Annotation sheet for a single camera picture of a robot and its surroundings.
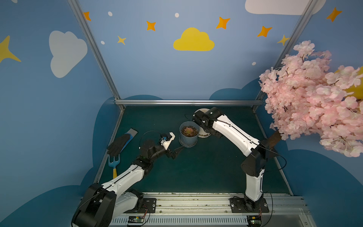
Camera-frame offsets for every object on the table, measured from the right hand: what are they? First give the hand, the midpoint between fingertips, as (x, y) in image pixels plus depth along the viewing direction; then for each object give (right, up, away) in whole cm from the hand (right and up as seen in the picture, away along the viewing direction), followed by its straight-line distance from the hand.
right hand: (226, 125), depth 80 cm
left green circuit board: (-49, -49, -8) cm, 70 cm away
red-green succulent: (-21, -4, +16) cm, 26 cm away
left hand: (-28, -7, -1) cm, 29 cm away
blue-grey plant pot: (-22, -12, +16) cm, 29 cm away
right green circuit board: (+12, -49, -8) cm, 51 cm away
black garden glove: (-71, -16, +14) cm, 74 cm away
